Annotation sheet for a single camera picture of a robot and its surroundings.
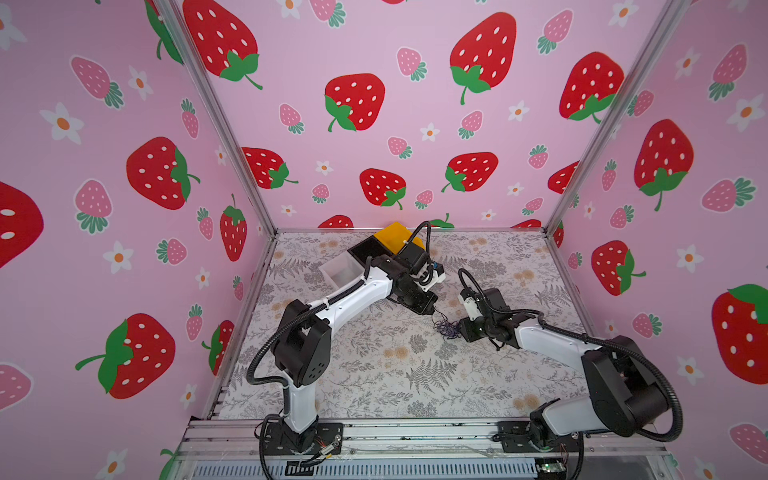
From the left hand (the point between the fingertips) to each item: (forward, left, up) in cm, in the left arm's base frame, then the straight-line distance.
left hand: (435, 310), depth 83 cm
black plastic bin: (+31, +21, -8) cm, 39 cm away
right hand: (+1, -9, -11) cm, 14 cm away
